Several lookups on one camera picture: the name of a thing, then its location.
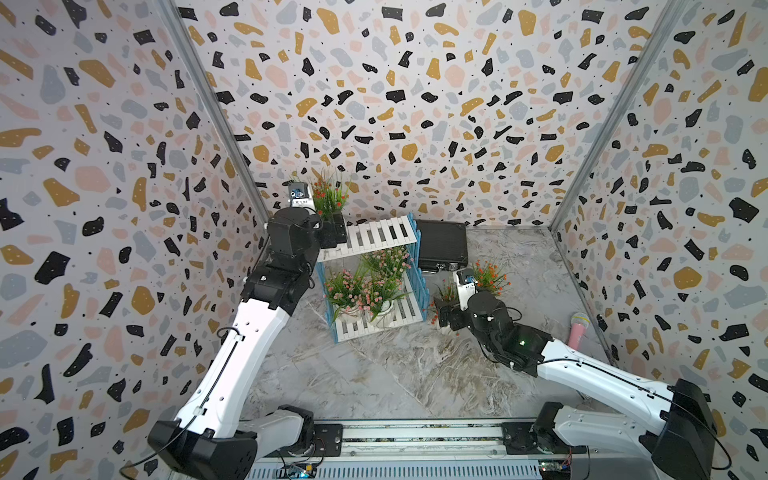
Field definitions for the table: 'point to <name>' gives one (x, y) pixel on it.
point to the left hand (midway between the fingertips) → (322, 212)
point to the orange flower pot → (486, 276)
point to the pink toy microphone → (579, 322)
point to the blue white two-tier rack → (364, 238)
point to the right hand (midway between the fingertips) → (452, 295)
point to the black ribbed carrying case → (442, 245)
